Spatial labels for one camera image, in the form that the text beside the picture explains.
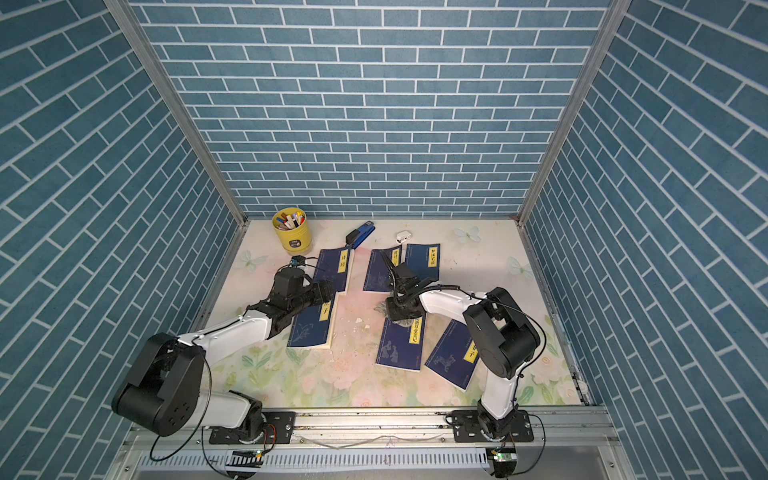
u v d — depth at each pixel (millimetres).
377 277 1021
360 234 1116
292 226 1042
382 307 915
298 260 806
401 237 1118
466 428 735
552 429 755
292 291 698
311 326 893
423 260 1079
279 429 731
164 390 426
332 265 1096
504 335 483
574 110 879
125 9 694
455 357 847
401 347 866
